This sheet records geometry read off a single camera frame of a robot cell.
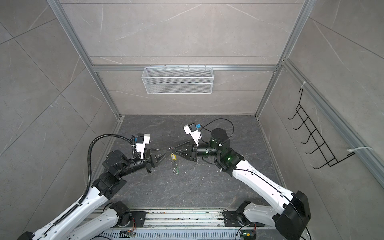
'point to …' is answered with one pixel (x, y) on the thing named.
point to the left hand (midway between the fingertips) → (169, 151)
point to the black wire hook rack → (328, 157)
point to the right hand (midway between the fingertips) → (174, 151)
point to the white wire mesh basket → (177, 80)
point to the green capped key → (177, 170)
